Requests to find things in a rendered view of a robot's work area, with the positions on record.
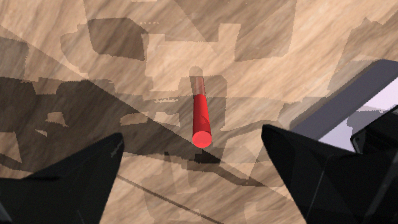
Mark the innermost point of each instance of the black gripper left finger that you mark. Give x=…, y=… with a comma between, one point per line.
x=72, y=191

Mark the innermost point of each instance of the dark red peg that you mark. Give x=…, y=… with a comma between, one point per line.
x=201, y=125

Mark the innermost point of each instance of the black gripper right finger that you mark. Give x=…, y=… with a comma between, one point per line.
x=330, y=185

